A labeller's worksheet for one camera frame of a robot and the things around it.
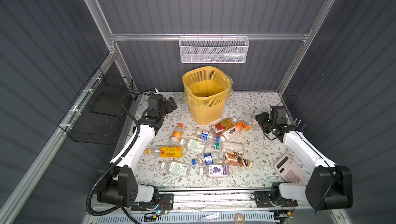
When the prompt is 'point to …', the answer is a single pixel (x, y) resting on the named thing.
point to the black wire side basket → (95, 116)
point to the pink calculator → (289, 170)
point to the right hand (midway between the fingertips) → (258, 118)
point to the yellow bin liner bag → (207, 86)
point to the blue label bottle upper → (205, 135)
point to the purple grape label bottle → (215, 171)
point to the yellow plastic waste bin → (206, 116)
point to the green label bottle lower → (177, 168)
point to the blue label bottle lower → (208, 159)
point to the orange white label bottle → (240, 126)
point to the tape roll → (235, 218)
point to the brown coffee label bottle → (236, 159)
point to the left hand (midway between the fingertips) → (166, 101)
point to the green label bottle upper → (194, 144)
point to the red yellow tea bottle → (221, 126)
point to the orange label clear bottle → (176, 137)
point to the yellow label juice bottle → (166, 152)
